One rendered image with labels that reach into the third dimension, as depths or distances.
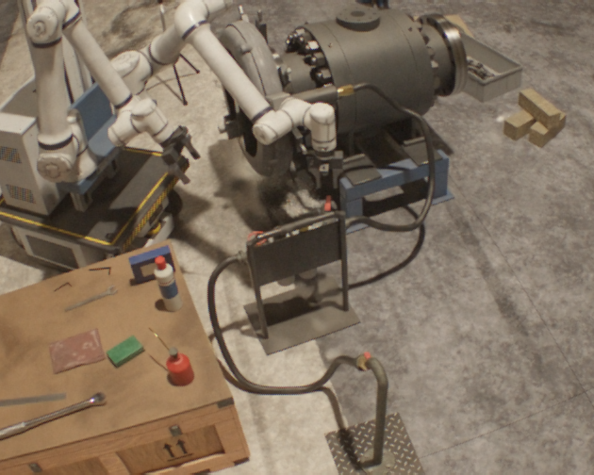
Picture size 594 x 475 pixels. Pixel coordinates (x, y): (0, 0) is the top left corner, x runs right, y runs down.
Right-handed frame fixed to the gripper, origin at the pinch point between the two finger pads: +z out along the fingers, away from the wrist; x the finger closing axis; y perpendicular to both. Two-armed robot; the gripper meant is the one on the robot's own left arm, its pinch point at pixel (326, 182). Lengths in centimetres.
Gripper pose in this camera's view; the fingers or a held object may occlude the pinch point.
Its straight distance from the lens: 265.5
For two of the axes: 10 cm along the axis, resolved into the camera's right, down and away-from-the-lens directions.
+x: 9.9, 0.3, -1.4
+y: -1.2, 6.7, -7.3
